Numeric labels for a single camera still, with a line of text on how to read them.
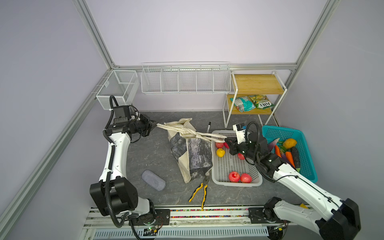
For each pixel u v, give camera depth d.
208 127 1.10
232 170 0.89
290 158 0.91
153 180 0.84
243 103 0.99
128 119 0.60
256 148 0.56
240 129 0.64
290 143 0.94
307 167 0.83
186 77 0.97
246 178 0.81
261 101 1.01
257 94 1.08
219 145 0.95
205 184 0.83
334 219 0.38
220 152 0.91
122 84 1.02
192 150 0.74
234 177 0.81
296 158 0.89
